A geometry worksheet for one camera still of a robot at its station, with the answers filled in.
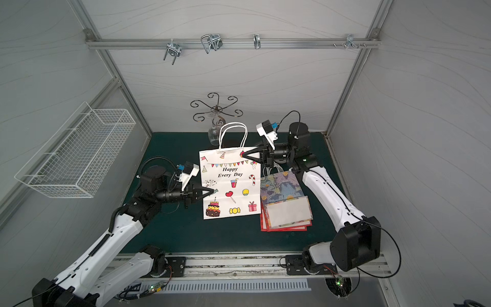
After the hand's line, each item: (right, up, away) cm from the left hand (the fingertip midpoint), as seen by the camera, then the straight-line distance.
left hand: (211, 192), depth 67 cm
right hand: (+11, +14, -3) cm, 18 cm away
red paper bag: (+40, -18, +17) cm, 47 cm away
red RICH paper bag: (+19, -17, +19) cm, 32 cm away
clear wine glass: (-5, +23, +27) cm, 35 cm away
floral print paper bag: (+29, -8, +20) cm, 36 cm away
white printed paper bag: (+9, +6, -1) cm, 10 cm away
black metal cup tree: (-2, +34, +22) cm, 40 cm away
